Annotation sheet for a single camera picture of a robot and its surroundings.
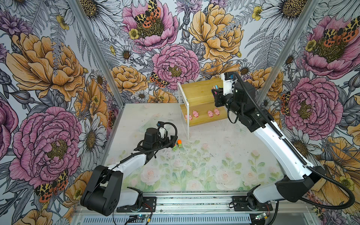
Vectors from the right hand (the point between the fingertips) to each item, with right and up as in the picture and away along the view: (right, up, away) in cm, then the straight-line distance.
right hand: (214, 94), depth 68 cm
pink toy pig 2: (-7, -9, +23) cm, 26 cm away
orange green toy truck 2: (-18, -29, +27) cm, 43 cm away
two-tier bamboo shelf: (-7, -3, +9) cm, 12 cm away
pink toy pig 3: (+2, -9, +23) cm, 25 cm away
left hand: (-23, -25, +20) cm, 40 cm away
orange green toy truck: (-21, -31, +25) cm, 46 cm away
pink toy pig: (-11, -11, +21) cm, 26 cm away
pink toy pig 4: (+6, -7, +23) cm, 25 cm away
